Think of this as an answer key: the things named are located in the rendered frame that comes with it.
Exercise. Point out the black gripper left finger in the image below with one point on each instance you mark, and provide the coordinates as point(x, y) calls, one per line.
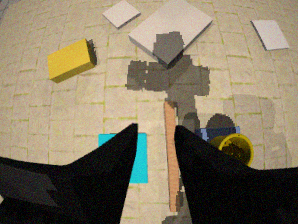
point(91, 189)

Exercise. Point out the yellow rectangular block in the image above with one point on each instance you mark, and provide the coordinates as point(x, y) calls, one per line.
point(70, 60)

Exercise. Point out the white flat square slab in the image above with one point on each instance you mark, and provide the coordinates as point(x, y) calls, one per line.
point(169, 31)

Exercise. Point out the small beige flat block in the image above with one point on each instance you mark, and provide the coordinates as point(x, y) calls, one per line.
point(121, 14)

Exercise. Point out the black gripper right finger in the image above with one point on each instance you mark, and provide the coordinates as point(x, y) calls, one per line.
point(222, 190)

